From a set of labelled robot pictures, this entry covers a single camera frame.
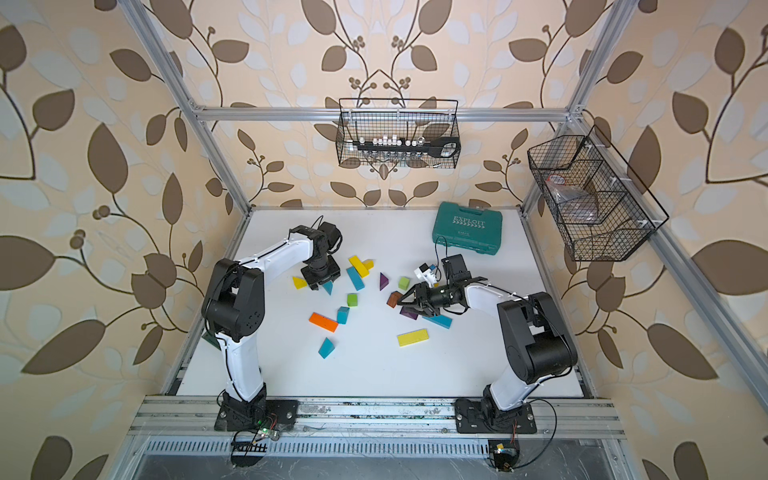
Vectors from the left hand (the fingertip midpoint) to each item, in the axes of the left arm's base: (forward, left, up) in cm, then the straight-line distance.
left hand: (333, 279), depth 94 cm
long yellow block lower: (-17, -25, -4) cm, 31 cm away
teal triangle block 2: (-20, 0, -4) cm, 21 cm away
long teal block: (+4, -6, -5) cm, 9 cm away
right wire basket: (-1, -75, +29) cm, 81 cm away
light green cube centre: (-4, -6, -5) cm, 9 cm away
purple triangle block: (+2, -16, -4) cm, 17 cm away
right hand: (-10, -22, +3) cm, 25 cm away
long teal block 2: (-12, -34, -3) cm, 36 cm away
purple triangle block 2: (-10, -24, -3) cm, 26 cm away
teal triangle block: (-1, +2, -3) cm, 4 cm away
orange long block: (-12, +2, -6) cm, 13 cm away
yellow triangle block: (0, +11, -2) cm, 11 cm away
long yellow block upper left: (+8, -7, -4) cm, 12 cm away
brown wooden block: (-5, -19, -3) cm, 20 cm away
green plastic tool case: (+22, -47, 0) cm, 52 cm away
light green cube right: (+1, -23, -4) cm, 23 cm away
